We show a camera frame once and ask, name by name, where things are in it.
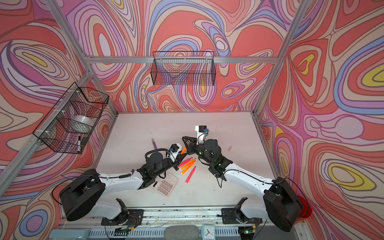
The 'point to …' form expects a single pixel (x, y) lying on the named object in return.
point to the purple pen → (154, 143)
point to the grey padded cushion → (181, 232)
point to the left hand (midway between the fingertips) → (187, 151)
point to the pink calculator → (165, 186)
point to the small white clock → (208, 232)
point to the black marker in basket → (79, 148)
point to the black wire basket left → (68, 125)
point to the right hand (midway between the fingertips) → (183, 141)
